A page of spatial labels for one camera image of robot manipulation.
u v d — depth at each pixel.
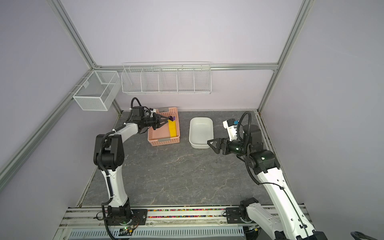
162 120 0.92
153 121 0.90
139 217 0.74
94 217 0.75
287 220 0.38
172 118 1.14
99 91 0.97
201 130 1.06
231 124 0.60
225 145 0.58
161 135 1.05
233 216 0.74
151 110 0.97
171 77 1.07
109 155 0.56
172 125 1.11
